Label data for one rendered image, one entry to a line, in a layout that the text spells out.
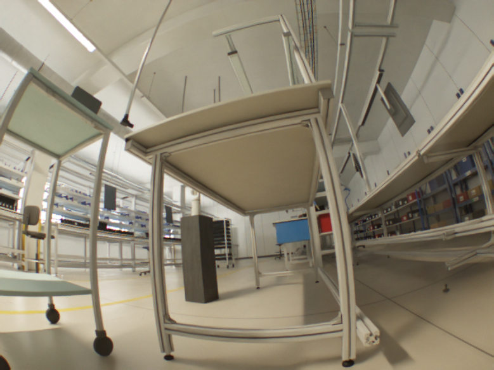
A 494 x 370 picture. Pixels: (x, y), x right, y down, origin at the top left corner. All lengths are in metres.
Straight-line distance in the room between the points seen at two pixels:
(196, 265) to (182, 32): 3.02
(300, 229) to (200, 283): 2.09
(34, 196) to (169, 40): 3.75
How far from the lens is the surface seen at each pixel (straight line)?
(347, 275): 0.71
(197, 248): 1.99
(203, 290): 2.00
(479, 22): 4.42
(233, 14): 3.17
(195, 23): 3.24
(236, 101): 0.77
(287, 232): 3.55
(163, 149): 0.98
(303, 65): 1.15
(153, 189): 0.94
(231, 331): 0.79
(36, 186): 4.82
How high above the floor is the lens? 0.47
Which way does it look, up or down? 18 degrees up
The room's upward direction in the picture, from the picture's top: 5 degrees counter-clockwise
